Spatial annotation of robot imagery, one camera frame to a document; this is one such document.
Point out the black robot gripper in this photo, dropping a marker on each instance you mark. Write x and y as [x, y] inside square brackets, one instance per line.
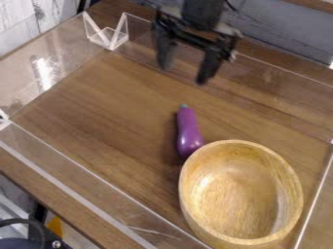
[193, 21]

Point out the black clamp with screw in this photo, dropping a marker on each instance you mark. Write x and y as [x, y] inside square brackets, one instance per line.
[41, 237]

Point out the purple toy eggplant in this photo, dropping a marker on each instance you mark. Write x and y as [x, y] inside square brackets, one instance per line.
[189, 136]

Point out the brown wooden bowl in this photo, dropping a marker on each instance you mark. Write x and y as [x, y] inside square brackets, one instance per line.
[242, 195]

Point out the clear acrylic tray wall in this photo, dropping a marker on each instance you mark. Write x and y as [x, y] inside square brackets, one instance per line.
[88, 138]

